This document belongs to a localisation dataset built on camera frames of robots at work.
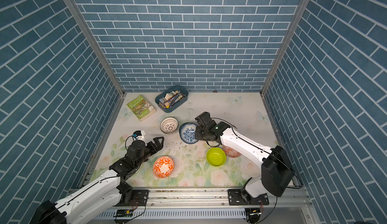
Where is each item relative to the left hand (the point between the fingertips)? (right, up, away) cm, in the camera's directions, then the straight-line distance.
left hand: (163, 141), depth 83 cm
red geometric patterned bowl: (+39, -8, +6) cm, 40 cm away
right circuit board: (+46, -32, -13) cm, 57 cm away
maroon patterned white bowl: (0, +7, +16) cm, 17 cm away
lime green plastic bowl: (+30, -10, +4) cm, 31 cm away
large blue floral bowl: (+13, +5, +2) cm, 14 cm away
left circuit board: (-15, -32, -11) cm, 37 cm away
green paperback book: (-23, +18, +25) cm, 38 cm away
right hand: (+19, +4, 0) cm, 20 cm away
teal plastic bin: (-2, +26, +32) cm, 41 cm away
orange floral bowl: (0, -14, 0) cm, 14 cm away
